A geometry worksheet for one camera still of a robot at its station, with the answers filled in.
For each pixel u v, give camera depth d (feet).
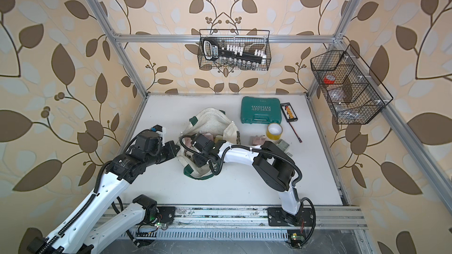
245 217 2.47
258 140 3.06
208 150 2.22
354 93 2.41
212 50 2.83
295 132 3.30
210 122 2.99
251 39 2.98
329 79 2.64
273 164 1.70
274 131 3.30
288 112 3.56
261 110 3.50
